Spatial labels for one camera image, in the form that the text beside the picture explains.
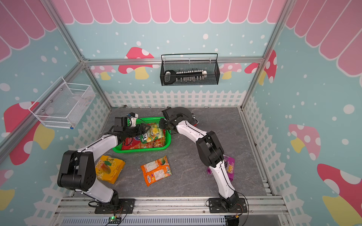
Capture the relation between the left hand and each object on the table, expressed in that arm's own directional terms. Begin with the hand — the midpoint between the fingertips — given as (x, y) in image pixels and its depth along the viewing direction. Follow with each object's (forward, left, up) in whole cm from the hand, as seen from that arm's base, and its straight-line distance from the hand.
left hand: (147, 129), depth 91 cm
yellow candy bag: (-23, +20, -8) cm, 32 cm away
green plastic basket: (-2, +1, +11) cm, 12 cm away
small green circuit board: (-48, +11, -15) cm, 51 cm away
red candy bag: (-7, +8, -6) cm, 12 cm away
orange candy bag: (-23, -8, -10) cm, 26 cm away
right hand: (+6, -8, -1) cm, 10 cm away
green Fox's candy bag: (0, -4, -4) cm, 5 cm away
